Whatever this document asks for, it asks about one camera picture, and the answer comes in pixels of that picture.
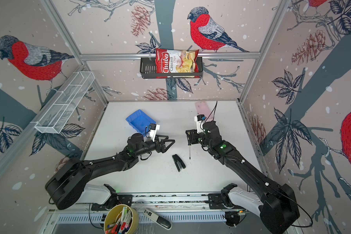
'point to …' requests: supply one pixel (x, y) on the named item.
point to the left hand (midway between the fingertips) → (171, 140)
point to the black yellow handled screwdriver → (192, 143)
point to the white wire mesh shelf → (64, 104)
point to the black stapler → (178, 163)
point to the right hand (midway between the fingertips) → (185, 133)
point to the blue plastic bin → (140, 122)
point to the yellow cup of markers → (122, 219)
